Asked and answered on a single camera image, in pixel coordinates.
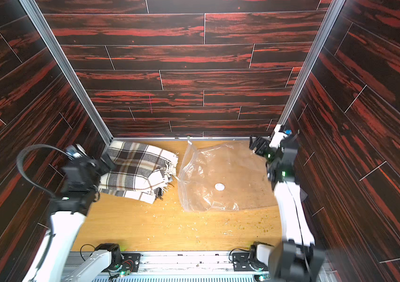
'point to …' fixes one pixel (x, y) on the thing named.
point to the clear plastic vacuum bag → (227, 177)
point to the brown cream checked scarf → (142, 172)
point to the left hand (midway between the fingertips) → (102, 158)
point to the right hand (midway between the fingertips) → (263, 138)
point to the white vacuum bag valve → (219, 187)
